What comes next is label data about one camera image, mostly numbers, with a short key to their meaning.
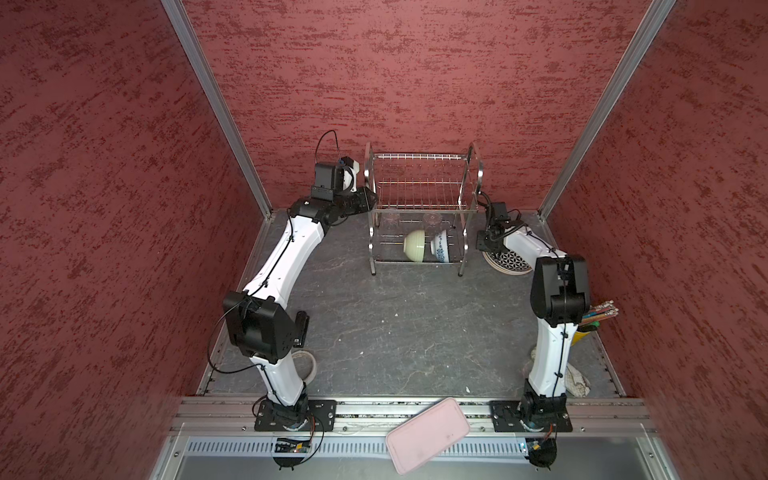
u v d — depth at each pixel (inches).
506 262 40.7
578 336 31.5
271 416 27.1
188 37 29.3
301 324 34.4
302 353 32.8
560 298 22.9
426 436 27.5
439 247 37.0
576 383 30.5
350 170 25.7
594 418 29.9
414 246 37.0
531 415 26.3
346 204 26.8
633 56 30.6
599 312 29.9
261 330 17.9
